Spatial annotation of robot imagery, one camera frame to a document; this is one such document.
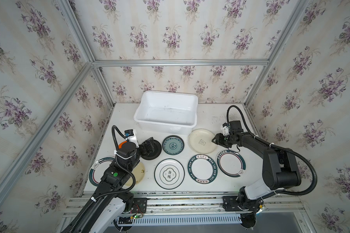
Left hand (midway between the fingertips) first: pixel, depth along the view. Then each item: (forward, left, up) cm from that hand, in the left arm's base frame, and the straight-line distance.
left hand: (146, 140), depth 75 cm
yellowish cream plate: (-10, +6, -21) cm, 24 cm away
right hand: (+9, -45, -15) cm, 48 cm away
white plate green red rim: (-5, -50, -21) cm, 54 cm away
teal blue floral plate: (+8, -14, -20) cm, 26 cm away
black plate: (+2, -3, -21) cm, 21 cm away
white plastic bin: (+38, -12, -20) cm, 44 cm away
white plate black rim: (-11, -12, -21) cm, 26 cm away
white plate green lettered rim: (-7, -32, -22) cm, 40 cm away
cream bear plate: (+11, -33, -20) cm, 40 cm away
